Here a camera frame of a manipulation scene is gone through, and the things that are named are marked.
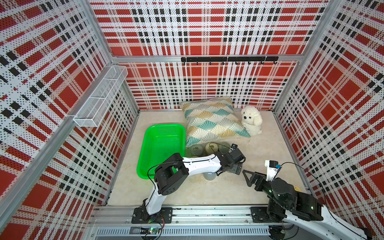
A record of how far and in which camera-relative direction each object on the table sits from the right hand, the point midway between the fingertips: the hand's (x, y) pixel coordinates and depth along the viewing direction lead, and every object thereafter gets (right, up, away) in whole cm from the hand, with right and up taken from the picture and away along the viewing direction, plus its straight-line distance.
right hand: (250, 173), depth 72 cm
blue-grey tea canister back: (-20, -5, +10) cm, 23 cm away
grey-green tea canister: (-26, +8, +17) cm, 32 cm away
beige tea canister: (-18, +10, +17) cm, 26 cm away
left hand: (-5, +1, +15) cm, 16 cm away
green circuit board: (-47, -26, -3) cm, 54 cm away
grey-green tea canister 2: (-10, +10, +16) cm, 22 cm away
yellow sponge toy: (+29, -11, +8) cm, 32 cm away
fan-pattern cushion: (-18, +27, +22) cm, 38 cm away
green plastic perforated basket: (-52, +12, +30) cm, 61 cm away
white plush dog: (+8, +27, +21) cm, 35 cm away
